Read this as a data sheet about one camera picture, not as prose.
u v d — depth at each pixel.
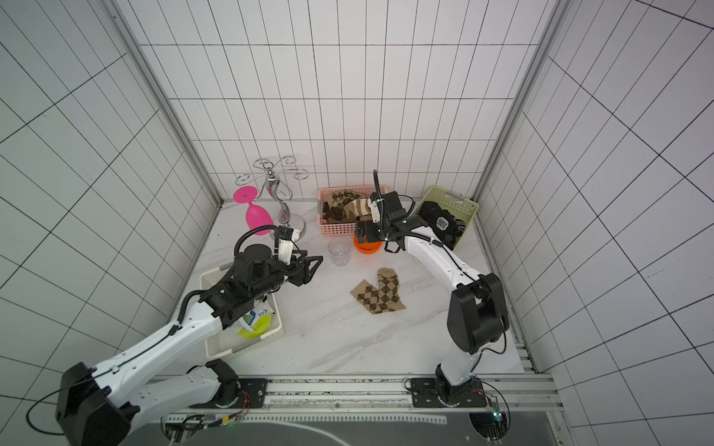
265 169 0.86
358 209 1.09
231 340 0.78
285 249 0.66
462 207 1.13
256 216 0.89
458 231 1.03
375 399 0.73
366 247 1.01
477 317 0.45
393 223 0.65
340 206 1.10
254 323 0.79
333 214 1.09
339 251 1.01
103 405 0.37
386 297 0.90
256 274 0.56
